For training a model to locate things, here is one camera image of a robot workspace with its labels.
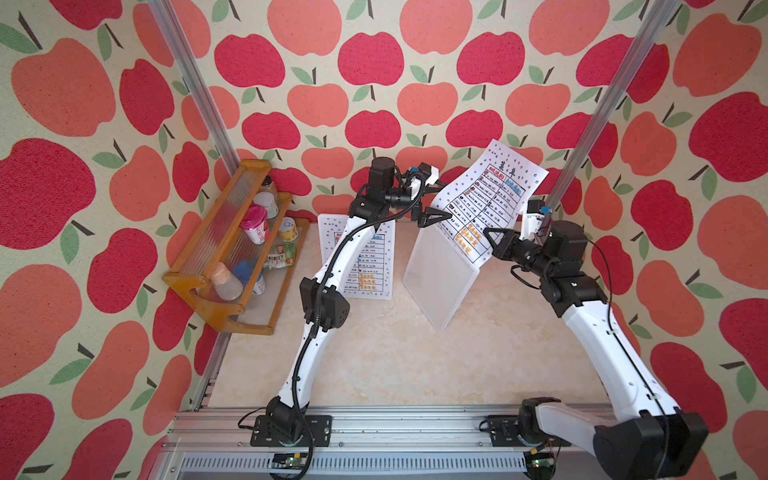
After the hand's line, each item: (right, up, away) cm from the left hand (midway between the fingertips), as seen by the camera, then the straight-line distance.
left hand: (451, 207), depth 75 cm
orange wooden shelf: (-63, -13, +18) cm, 67 cm away
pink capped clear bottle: (-59, -20, +2) cm, 62 cm away
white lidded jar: (-57, +6, +24) cm, 62 cm away
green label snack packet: (-55, -13, +32) cm, 65 cm away
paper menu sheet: (-21, -19, +20) cm, 35 cm away
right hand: (+8, -7, -3) cm, 12 cm away
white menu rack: (-21, -19, +20) cm, 35 cm away
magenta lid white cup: (-56, -3, +13) cm, 58 cm away
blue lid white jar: (-60, -17, +14) cm, 64 cm away
